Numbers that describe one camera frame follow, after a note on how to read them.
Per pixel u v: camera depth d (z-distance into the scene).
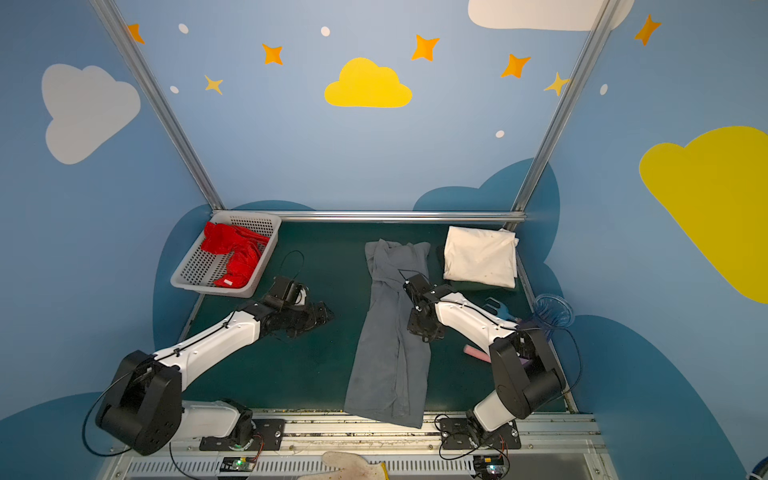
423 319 0.66
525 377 0.44
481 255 1.04
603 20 0.70
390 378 0.84
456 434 0.74
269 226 1.14
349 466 0.70
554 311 0.77
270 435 0.75
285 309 0.69
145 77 0.78
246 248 1.01
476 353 0.88
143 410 0.41
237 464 0.71
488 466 0.71
